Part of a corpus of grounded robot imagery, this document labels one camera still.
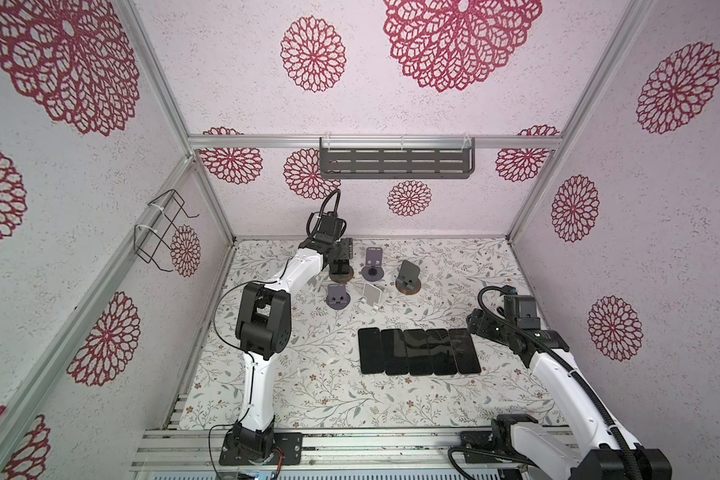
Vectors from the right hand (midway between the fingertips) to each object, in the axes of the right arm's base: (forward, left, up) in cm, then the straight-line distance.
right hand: (481, 317), depth 83 cm
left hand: (+25, +43, +1) cm, 49 cm away
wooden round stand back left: (+23, +42, -12) cm, 49 cm away
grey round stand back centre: (+25, +30, -11) cm, 41 cm away
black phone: (+18, +40, +8) cm, 44 cm away
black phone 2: (-5, +31, -12) cm, 33 cm away
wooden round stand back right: (+18, +18, -8) cm, 27 cm away
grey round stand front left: (+10, +42, -7) cm, 44 cm away
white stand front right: (+11, +31, -8) cm, 34 cm away
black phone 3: (-5, +9, -12) cm, 16 cm away
